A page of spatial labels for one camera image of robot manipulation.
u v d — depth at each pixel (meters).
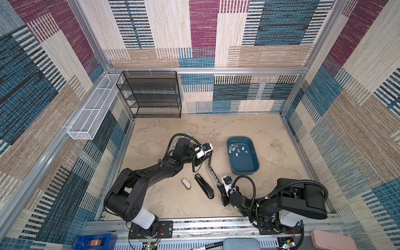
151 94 1.12
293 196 0.50
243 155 0.97
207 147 0.72
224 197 0.74
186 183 0.85
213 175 0.89
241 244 0.67
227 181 0.73
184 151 0.70
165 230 0.73
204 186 0.83
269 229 0.73
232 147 1.02
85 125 0.70
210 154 0.85
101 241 0.67
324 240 0.69
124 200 0.44
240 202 0.64
